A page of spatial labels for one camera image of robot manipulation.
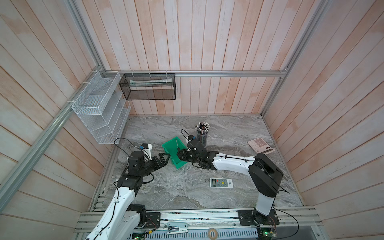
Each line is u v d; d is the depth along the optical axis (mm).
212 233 704
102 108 712
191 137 799
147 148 726
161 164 695
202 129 883
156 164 691
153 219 734
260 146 988
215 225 730
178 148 883
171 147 929
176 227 700
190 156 745
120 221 453
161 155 703
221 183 837
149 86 1050
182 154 762
